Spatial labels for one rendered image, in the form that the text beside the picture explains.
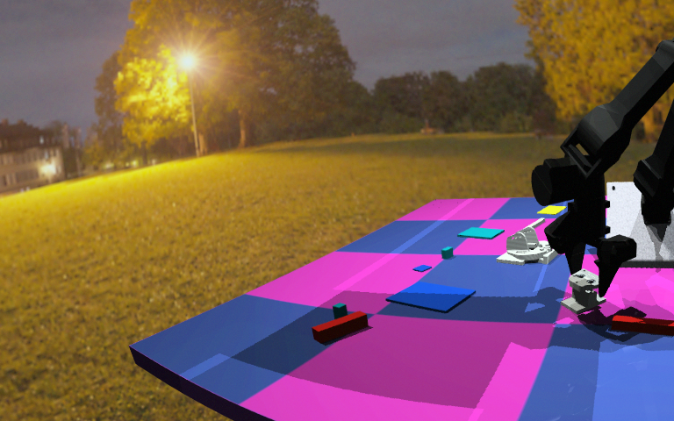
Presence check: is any small blue flat plate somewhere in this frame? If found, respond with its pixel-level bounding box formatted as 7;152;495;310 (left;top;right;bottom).
412;265;431;273

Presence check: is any red rectangular bar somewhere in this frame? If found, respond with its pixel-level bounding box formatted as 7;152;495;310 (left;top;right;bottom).
312;311;369;344

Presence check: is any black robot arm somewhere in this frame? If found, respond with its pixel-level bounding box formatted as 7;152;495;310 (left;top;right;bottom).
532;38;674;254

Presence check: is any yellow rectangular block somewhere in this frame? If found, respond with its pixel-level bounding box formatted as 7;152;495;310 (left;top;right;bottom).
538;206;567;215

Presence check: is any cyan flat plate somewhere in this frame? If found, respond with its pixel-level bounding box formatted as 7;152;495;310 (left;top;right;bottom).
457;227;505;239

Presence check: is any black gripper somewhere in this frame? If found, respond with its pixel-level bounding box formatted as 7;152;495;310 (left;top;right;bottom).
565;195;637;298

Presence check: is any blue flat square plate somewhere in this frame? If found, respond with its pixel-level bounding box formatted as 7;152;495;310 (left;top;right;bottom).
385;282;476;313

